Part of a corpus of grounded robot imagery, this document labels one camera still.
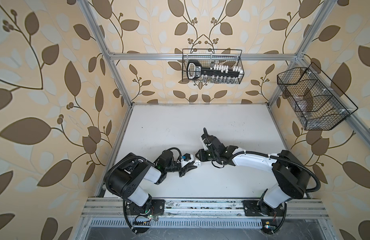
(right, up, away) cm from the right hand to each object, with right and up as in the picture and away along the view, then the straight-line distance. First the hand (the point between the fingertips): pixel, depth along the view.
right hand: (196, 157), depth 85 cm
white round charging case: (0, -3, -3) cm, 4 cm away
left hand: (-1, -3, -2) cm, 4 cm away
